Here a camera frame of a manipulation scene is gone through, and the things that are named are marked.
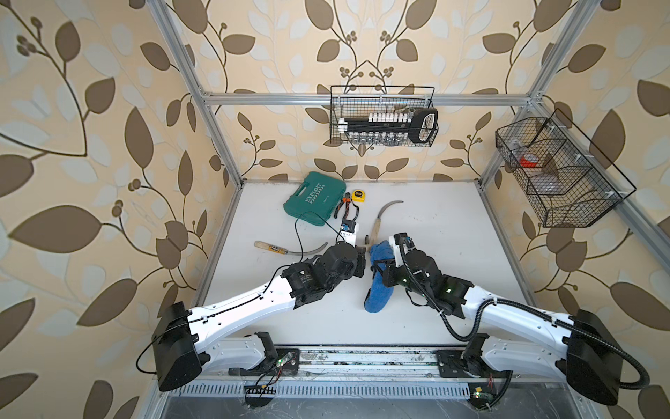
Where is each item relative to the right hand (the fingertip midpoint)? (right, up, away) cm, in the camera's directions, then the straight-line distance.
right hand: (375, 263), depth 79 cm
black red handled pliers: (-9, +20, +33) cm, 40 cm away
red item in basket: (+48, +32, +1) cm, 58 cm away
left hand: (-5, +6, -6) cm, 10 cm away
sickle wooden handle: (-37, +2, +19) cm, 42 cm away
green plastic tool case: (-22, +21, +29) cm, 42 cm away
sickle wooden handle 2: (+4, +11, +26) cm, 28 cm away
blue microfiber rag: (0, -8, -5) cm, 10 cm away
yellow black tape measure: (-3, +22, +36) cm, 42 cm away
